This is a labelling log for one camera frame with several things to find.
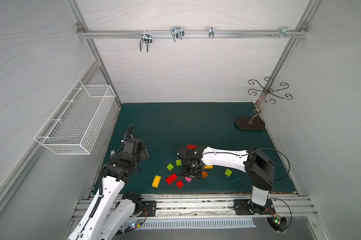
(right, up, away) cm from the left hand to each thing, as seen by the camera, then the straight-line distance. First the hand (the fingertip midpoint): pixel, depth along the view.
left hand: (138, 151), depth 75 cm
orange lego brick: (+35, -15, +9) cm, 39 cm away
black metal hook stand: (+70, +13, +32) cm, 78 cm away
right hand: (+23, -16, +6) cm, 29 cm away
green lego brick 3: (+49, -14, +8) cm, 51 cm away
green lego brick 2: (+20, -10, +13) cm, 26 cm away
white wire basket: (-28, +14, -6) cm, 32 cm away
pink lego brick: (+26, -17, +6) cm, 31 cm away
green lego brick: (+15, -12, +11) cm, 22 cm away
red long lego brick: (+16, -17, +7) cm, 25 cm away
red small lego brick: (+21, -19, +5) cm, 29 cm away
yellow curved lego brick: (+38, -12, +11) cm, 42 cm away
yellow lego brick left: (+8, -18, +5) cm, 20 cm away
